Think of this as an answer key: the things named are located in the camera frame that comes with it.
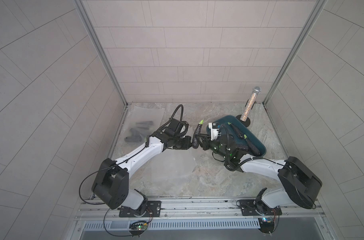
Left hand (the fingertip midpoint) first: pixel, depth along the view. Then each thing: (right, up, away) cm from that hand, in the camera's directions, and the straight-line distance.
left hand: (194, 144), depth 81 cm
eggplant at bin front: (+36, -5, +7) cm, 37 cm away
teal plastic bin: (+30, -2, +14) cm, 33 cm away
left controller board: (-26, -34, -15) cm, 46 cm away
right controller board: (+33, -35, -13) cm, 50 cm away
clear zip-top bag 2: (-14, -15, +2) cm, 20 cm away
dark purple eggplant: (0, +3, -4) cm, 5 cm away
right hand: (+1, +4, -2) cm, 5 cm away
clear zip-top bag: (-34, +11, +19) cm, 41 cm away
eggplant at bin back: (+28, +6, +16) cm, 33 cm away
